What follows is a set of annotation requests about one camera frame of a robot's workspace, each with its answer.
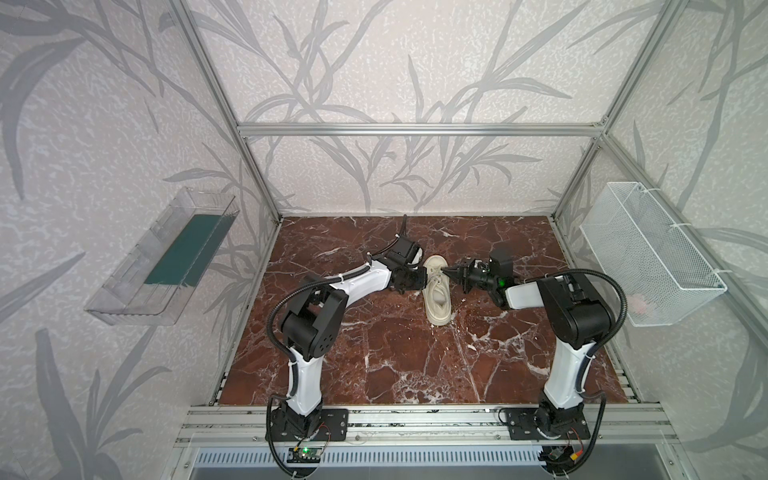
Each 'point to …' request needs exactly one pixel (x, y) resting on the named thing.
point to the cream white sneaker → (437, 296)
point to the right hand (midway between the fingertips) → (443, 259)
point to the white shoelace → (435, 275)
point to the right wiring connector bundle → (560, 456)
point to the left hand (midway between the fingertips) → (431, 274)
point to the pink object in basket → (636, 303)
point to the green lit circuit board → (304, 455)
